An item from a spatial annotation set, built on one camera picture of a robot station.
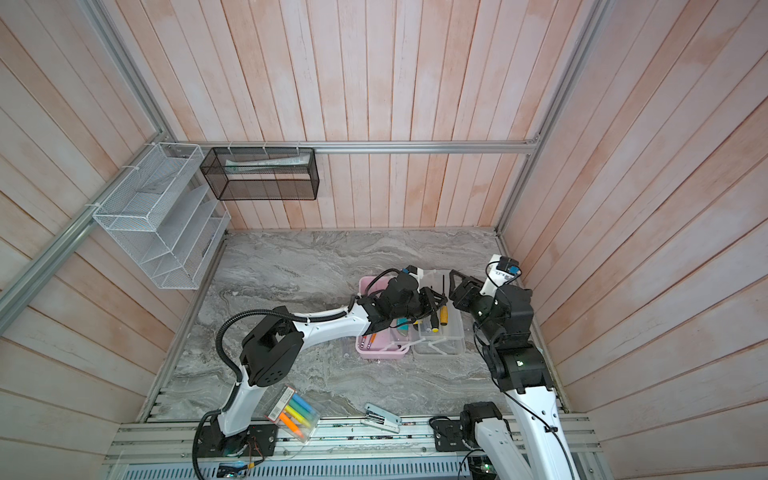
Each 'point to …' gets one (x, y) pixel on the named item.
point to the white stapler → (380, 418)
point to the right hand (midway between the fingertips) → (458, 274)
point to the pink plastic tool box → (390, 343)
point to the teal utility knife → (403, 329)
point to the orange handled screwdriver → (444, 314)
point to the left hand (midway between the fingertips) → (450, 306)
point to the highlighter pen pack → (294, 414)
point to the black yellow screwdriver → (434, 320)
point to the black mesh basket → (262, 173)
